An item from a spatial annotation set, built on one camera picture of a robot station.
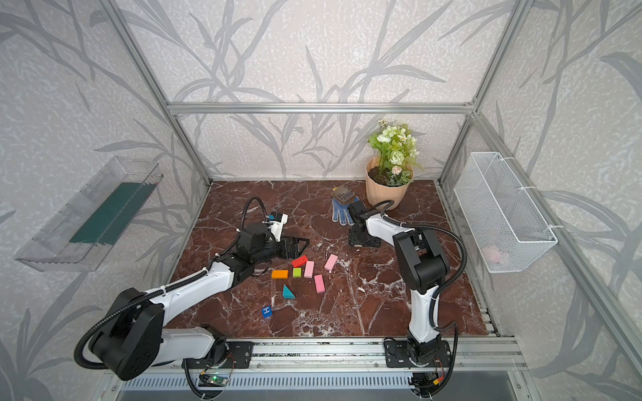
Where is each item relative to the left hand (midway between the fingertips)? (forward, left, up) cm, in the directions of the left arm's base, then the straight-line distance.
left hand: (304, 233), depth 83 cm
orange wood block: (-8, +10, -15) cm, 19 cm away
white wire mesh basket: (-10, -53, +21) cm, 58 cm away
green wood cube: (-8, +3, -14) cm, 16 cm away
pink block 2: (-12, -5, -14) cm, 19 cm away
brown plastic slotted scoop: (+29, -14, -13) cm, 35 cm away
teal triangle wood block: (-16, +6, -14) cm, 22 cm away
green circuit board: (-40, +24, -16) cm, 49 cm away
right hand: (+9, -22, -15) cm, 28 cm away
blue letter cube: (-21, +12, -14) cm, 28 cm away
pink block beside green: (-6, -1, -15) cm, 16 cm away
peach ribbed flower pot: (+23, -29, 0) cm, 37 cm away
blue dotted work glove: (+21, -12, -15) cm, 29 cm away
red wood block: (-4, +3, -14) cm, 15 cm away
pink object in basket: (-10, -57, +7) cm, 58 cm away
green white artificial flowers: (+27, -33, +12) cm, 45 cm away
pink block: (-3, -9, -15) cm, 18 cm away
